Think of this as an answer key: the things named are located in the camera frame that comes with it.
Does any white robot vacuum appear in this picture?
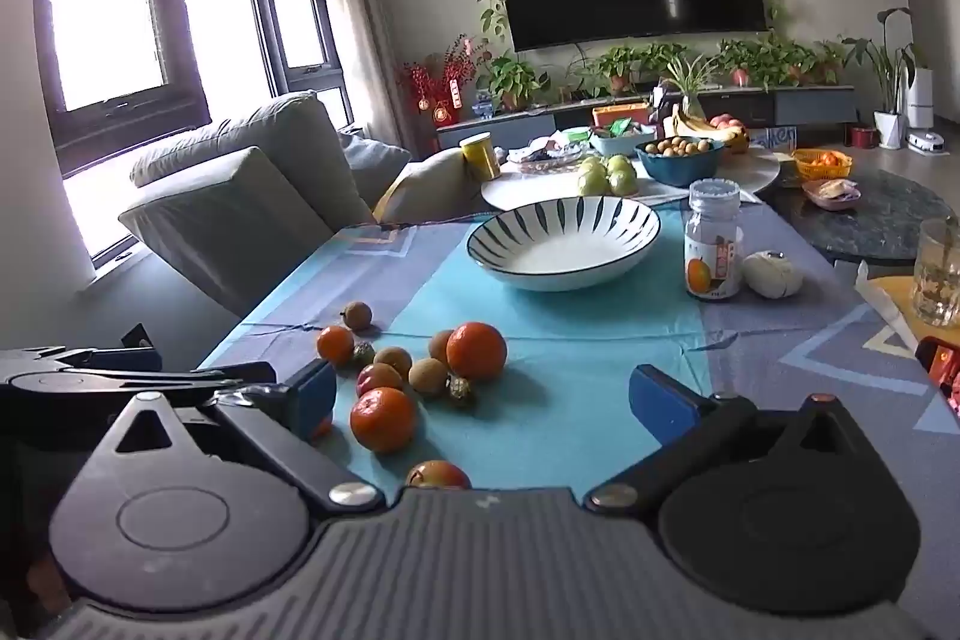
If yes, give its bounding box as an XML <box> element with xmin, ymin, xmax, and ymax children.
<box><xmin>904</xmin><ymin>130</ymin><xmax>954</xmax><ymax>158</ymax></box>

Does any red flat object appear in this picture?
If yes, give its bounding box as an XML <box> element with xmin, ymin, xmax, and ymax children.
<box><xmin>916</xmin><ymin>336</ymin><xmax>960</xmax><ymax>417</ymax></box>

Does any grey television cabinet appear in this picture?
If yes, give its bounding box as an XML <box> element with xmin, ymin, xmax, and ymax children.
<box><xmin>435</xmin><ymin>85</ymin><xmax>857</xmax><ymax>151</ymax></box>

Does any red decorative plant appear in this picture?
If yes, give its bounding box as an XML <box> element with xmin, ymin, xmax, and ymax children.
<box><xmin>397</xmin><ymin>36</ymin><xmax>482</xmax><ymax>125</ymax></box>

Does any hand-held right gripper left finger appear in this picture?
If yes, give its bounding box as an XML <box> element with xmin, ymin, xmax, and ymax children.
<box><xmin>97</xmin><ymin>357</ymin><xmax>385</xmax><ymax>513</ymax></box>

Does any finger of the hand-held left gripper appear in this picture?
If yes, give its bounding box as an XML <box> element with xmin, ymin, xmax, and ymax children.
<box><xmin>0</xmin><ymin>325</ymin><xmax>163</xmax><ymax>382</ymax></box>
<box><xmin>0</xmin><ymin>362</ymin><xmax>278</xmax><ymax>431</ymax></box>

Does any tall plant in white pot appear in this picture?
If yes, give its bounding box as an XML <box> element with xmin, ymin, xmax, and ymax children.
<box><xmin>842</xmin><ymin>8</ymin><xmax>929</xmax><ymax>151</ymax></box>

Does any bunch of yellow bananas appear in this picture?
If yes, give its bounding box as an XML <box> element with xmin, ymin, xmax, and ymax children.
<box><xmin>670</xmin><ymin>104</ymin><xmax>740</xmax><ymax>143</ymax></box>

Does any yellow and white mat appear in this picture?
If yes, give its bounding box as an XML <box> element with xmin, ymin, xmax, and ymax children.
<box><xmin>855</xmin><ymin>261</ymin><xmax>960</xmax><ymax>350</ymax></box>

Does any orange basket of mandarins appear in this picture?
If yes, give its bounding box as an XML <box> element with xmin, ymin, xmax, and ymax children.
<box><xmin>793</xmin><ymin>149</ymin><xmax>854</xmax><ymax>183</ymax></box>

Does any pile of brown longans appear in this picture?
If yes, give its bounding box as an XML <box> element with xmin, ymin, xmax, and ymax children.
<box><xmin>643</xmin><ymin>136</ymin><xmax>713</xmax><ymax>156</ymax></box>

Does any dark blue bowl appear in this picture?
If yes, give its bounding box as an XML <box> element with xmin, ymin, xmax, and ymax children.
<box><xmin>634</xmin><ymin>136</ymin><xmax>725</xmax><ymax>188</ymax></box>

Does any clear jar with white lid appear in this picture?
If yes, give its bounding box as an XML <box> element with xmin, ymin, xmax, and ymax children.
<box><xmin>684</xmin><ymin>179</ymin><xmax>744</xmax><ymax>302</ymax></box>

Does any beige curtain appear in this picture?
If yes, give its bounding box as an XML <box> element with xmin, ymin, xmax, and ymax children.
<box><xmin>304</xmin><ymin>0</ymin><xmax>415</xmax><ymax>155</ymax></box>

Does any white black-striped bowl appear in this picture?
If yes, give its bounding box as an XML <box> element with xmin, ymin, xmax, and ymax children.
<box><xmin>466</xmin><ymin>195</ymin><xmax>662</xmax><ymax>293</ymax></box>

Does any light blue snack container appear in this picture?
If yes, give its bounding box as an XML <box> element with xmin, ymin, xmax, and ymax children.
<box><xmin>589</xmin><ymin>126</ymin><xmax>655</xmax><ymax>158</ymax></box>

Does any large orange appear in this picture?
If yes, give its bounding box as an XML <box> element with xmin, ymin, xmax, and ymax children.
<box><xmin>446</xmin><ymin>321</ymin><xmax>509</xmax><ymax>384</ymax></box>

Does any white round coffee table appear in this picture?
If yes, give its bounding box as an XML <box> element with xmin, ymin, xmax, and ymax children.
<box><xmin>480</xmin><ymin>147</ymin><xmax>782</xmax><ymax>215</ymax></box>

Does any large dark-framed window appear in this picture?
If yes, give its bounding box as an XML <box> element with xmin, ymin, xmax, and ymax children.
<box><xmin>34</xmin><ymin>0</ymin><xmax>212</xmax><ymax>178</ymax></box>

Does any glass snack plate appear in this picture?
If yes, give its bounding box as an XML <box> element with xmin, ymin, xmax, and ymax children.
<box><xmin>510</xmin><ymin>136</ymin><xmax>595</xmax><ymax>173</ymax></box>

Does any yellow can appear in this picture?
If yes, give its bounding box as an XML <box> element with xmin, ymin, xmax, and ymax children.
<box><xmin>460</xmin><ymin>133</ymin><xmax>502</xmax><ymax>183</ymax></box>

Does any pink dish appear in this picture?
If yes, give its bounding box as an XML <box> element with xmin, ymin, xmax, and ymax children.
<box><xmin>801</xmin><ymin>178</ymin><xmax>862</xmax><ymax>212</ymax></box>

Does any dark marble round table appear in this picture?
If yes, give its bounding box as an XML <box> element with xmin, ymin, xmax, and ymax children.
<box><xmin>757</xmin><ymin>164</ymin><xmax>955</xmax><ymax>268</ymax></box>

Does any orange box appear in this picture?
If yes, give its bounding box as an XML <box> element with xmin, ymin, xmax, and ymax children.
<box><xmin>592</xmin><ymin>104</ymin><xmax>650</xmax><ymax>128</ymax></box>

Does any green potted plant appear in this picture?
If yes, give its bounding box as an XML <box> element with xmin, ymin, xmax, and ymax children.
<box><xmin>480</xmin><ymin>51</ymin><xmax>553</xmax><ymax>113</ymax></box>
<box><xmin>641</xmin><ymin>42</ymin><xmax>688</xmax><ymax>80</ymax></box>
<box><xmin>716</xmin><ymin>35</ymin><xmax>848</xmax><ymax>88</ymax></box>
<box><xmin>596</xmin><ymin>44</ymin><xmax>647</xmax><ymax>94</ymax></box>

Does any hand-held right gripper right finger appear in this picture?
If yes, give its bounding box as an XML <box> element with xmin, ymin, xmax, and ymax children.
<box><xmin>585</xmin><ymin>364</ymin><xmax>863</xmax><ymax>512</ymax></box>

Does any small orange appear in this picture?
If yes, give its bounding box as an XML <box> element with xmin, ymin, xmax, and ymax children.
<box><xmin>316</xmin><ymin>326</ymin><xmax>356</xmax><ymax>368</ymax></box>

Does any small red apple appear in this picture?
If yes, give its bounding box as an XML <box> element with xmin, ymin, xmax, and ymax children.
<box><xmin>406</xmin><ymin>460</ymin><xmax>472</xmax><ymax>490</ymax></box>
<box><xmin>356</xmin><ymin>362</ymin><xmax>405</xmax><ymax>398</ymax></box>

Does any grey sofa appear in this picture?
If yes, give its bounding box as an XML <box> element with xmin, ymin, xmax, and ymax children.
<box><xmin>118</xmin><ymin>91</ymin><xmax>377</xmax><ymax>320</ymax></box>

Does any medium orange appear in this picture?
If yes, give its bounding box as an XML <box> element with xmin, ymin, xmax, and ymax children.
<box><xmin>350</xmin><ymin>387</ymin><xmax>418</xmax><ymax>455</ymax></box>

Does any beige yellow-trimmed pillow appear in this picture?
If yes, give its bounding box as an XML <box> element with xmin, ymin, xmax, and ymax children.
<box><xmin>373</xmin><ymin>147</ymin><xmax>482</xmax><ymax>226</ymax></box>

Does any blue patterned tablecloth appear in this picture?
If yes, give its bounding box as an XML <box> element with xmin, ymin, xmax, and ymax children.
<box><xmin>196</xmin><ymin>201</ymin><xmax>960</xmax><ymax>498</ymax></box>

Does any grey pillow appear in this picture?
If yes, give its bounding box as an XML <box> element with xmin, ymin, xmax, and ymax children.
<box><xmin>337</xmin><ymin>131</ymin><xmax>412</xmax><ymax>208</ymax></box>

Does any white air purifier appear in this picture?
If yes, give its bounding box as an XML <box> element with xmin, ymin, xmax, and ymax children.
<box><xmin>906</xmin><ymin>66</ymin><xmax>935</xmax><ymax>132</ymax></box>

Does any clear drinking glass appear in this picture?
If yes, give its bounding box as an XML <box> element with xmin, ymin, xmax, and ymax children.
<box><xmin>913</xmin><ymin>218</ymin><xmax>960</xmax><ymax>328</ymax></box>

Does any spider plant in vase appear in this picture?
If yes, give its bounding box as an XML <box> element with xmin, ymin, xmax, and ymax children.
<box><xmin>664</xmin><ymin>53</ymin><xmax>722</xmax><ymax>121</ymax></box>

